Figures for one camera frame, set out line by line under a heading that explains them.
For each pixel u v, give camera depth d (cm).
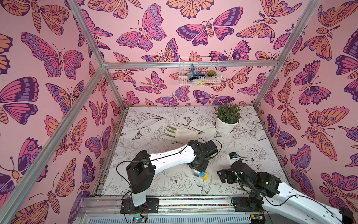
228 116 90
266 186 52
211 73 92
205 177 80
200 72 95
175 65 93
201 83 86
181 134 103
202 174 80
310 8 69
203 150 56
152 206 73
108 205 76
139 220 71
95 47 84
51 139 56
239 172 56
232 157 69
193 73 94
